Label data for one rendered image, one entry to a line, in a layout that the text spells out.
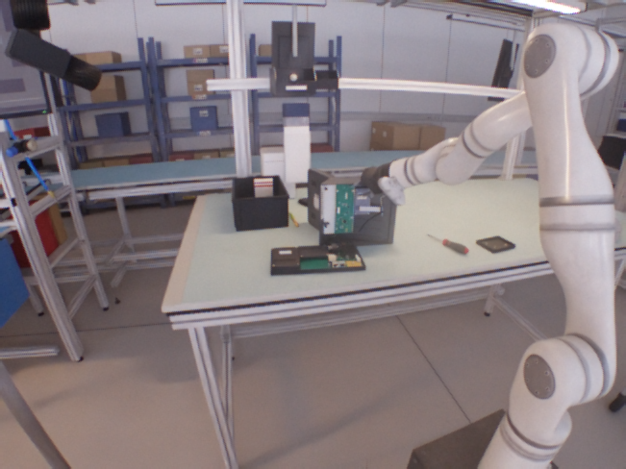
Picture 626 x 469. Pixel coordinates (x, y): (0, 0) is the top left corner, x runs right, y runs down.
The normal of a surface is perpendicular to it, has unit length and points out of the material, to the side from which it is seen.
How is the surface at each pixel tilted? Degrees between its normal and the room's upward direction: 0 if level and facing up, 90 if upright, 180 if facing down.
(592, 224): 69
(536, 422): 90
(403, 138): 90
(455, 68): 90
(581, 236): 77
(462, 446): 0
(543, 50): 85
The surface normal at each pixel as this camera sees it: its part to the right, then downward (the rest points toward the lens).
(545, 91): -0.97, 0.11
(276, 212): 0.22, 0.40
